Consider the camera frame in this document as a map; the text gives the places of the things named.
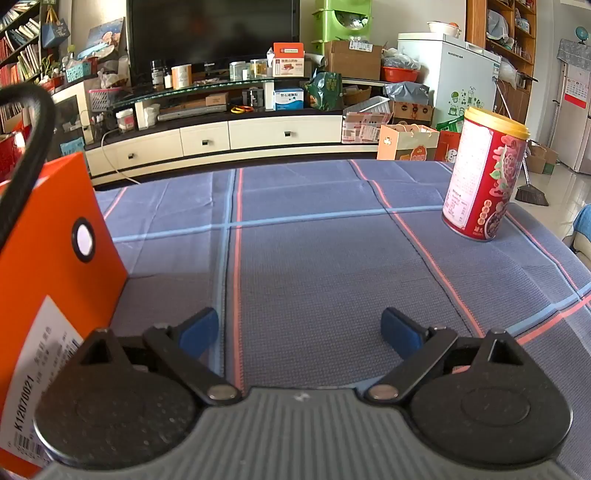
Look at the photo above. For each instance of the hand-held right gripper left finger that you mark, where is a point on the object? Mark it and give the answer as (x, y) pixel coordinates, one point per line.
(198, 330)

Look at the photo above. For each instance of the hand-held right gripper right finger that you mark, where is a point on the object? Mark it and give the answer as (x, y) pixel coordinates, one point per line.
(401, 332)

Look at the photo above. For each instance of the orange cardboard box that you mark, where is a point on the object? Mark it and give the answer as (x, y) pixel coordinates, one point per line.
(55, 207)

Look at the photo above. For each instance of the blue plaid tablecloth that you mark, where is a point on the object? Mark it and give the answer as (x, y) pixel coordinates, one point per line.
(323, 254)

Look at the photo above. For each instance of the red can with yellow lid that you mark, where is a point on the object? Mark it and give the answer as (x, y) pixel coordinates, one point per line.
(485, 184)

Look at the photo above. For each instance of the orange gift bag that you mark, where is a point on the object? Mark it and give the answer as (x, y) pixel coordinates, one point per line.
(406, 145)

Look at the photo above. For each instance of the broom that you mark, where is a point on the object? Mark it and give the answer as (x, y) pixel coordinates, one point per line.
(531, 196)

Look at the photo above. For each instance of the red paper box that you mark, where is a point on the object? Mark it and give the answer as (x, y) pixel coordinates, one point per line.
(449, 146)

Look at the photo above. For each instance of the stack of printed cartons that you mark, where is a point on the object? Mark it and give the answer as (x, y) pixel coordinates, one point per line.
(364, 128)

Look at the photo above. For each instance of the white TV stand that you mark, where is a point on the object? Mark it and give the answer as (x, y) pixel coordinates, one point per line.
(277, 134)

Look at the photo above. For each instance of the small cardboard box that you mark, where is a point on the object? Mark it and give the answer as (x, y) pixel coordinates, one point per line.
(542, 159)

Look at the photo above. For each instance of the yellow rings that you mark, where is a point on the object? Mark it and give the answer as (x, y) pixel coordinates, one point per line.
(241, 110)

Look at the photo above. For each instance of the blue and white box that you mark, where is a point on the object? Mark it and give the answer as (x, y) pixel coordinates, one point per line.
(288, 99)

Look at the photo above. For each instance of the pink plastic basket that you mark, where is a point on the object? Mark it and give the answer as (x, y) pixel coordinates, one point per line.
(104, 99)

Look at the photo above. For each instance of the green foil bag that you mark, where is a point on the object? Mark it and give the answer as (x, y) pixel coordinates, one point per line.
(325, 92)

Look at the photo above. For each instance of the white and orange canister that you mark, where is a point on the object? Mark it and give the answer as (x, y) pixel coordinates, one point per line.
(182, 76)

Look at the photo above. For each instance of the red plastic basin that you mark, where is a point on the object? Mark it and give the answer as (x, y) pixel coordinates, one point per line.
(399, 74)

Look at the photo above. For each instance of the tall white refrigerator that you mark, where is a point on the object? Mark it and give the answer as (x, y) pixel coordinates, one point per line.
(575, 134)

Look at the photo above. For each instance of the small white fridge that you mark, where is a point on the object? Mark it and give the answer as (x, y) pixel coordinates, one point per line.
(461, 74)

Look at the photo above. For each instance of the brown cardboard box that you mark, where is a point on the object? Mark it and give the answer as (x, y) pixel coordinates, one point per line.
(351, 62)

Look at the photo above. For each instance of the teal plastic basket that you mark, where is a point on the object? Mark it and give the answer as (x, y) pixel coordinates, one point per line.
(77, 72)

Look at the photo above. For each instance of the orange and white medicine box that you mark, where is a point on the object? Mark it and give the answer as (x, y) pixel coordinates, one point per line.
(288, 60)

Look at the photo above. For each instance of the black flat television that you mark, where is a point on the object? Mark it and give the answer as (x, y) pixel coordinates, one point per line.
(207, 32)

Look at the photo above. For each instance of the picture print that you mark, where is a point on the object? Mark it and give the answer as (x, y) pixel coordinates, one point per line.
(106, 39)

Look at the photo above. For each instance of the white bowl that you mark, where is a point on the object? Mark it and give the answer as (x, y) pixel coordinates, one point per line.
(443, 28)

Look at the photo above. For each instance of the wooden shelf unit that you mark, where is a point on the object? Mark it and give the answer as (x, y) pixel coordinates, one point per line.
(475, 27)

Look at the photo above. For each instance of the green plastic drawer stack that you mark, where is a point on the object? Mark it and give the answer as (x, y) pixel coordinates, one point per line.
(330, 23)

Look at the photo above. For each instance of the dark bookshelf with books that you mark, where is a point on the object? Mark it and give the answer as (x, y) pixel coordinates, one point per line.
(23, 55)

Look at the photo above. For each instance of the blue gift bag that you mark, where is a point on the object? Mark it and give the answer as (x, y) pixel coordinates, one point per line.
(55, 30)

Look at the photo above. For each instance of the wall calendar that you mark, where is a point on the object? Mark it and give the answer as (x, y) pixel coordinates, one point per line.
(576, 92)

